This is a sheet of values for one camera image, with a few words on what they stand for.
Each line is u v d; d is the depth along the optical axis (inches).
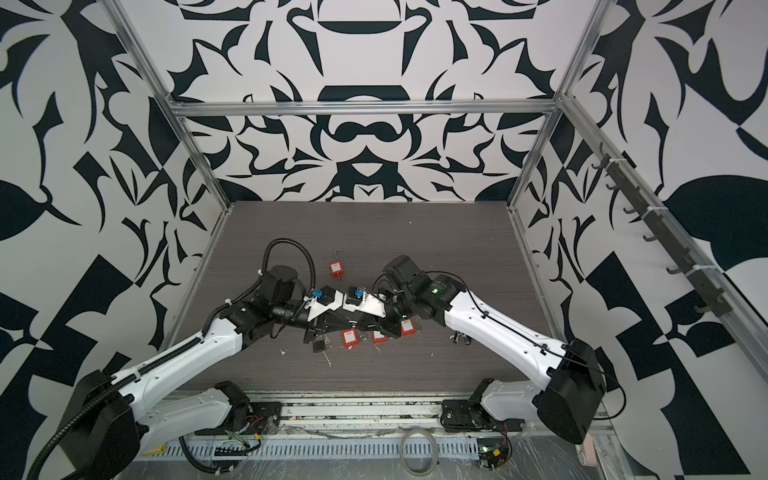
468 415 26.4
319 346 33.5
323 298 23.9
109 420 15.3
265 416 28.9
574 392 15.4
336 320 27.0
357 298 24.0
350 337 33.9
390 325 25.2
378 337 33.7
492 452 27.9
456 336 33.5
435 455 27.4
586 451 26.8
